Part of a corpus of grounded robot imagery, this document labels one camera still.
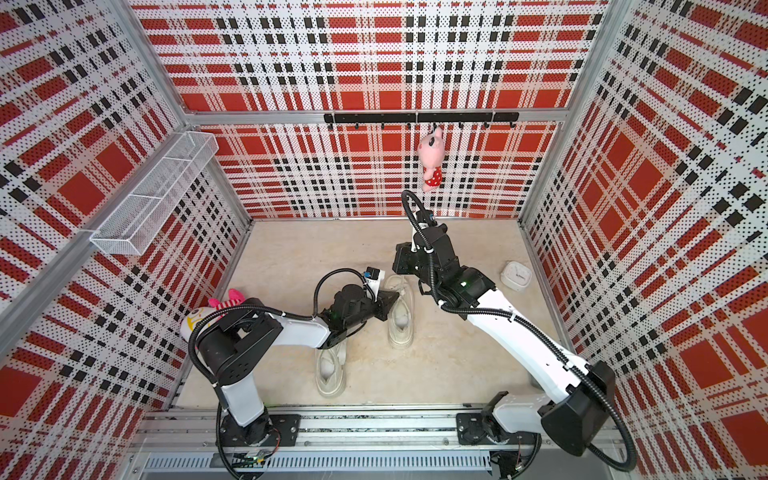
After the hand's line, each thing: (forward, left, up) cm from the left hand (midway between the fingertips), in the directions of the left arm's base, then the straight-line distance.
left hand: (402, 294), depth 89 cm
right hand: (+1, 0, +22) cm, 22 cm away
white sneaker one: (-6, 0, -4) cm, 8 cm away
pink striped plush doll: (-7, +61, 0) cm, 61 cm away
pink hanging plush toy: (+36, -9, +27) cm, 45 cm away
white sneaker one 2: (-21, +20, -5) cm, 29 cm away
